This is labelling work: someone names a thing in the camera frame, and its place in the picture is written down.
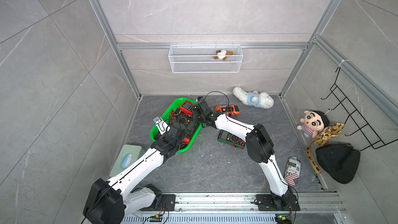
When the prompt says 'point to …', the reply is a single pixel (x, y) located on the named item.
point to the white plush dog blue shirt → (260, 99)
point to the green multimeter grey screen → (187, 123)
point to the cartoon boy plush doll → (313, 122)
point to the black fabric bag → (340, 160)
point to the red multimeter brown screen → (189, 136)
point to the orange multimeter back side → (229, 110)
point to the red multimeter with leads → (186, 107)
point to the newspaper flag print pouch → (292, 170)
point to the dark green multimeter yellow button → (230, 139)
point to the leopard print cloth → (327, 134)
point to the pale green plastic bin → (128, 154)
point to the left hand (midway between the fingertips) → (169, 124)
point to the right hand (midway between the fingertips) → (194, 114)
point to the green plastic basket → (167, 121)
